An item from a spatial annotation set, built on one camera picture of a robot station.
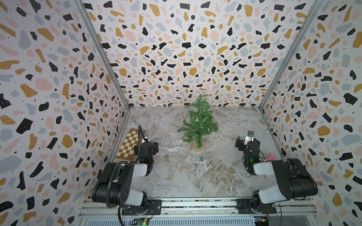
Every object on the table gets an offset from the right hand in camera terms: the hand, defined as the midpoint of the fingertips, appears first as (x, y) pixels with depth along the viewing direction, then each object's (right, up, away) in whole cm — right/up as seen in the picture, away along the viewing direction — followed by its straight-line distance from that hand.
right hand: (248, 137), depth 92 cm
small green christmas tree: (-33, +10, -21) cm, 41 cm away
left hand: (-66, -3, 0) cm, 66 cm away
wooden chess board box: (-80, -9, +1) cm, 80 cm away
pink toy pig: (+14, -13, 0) cm, 19 cm away
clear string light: (-35, +12, -21) cm, 42 cm away
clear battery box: (-29, -13, +2) cm, 31 cm away
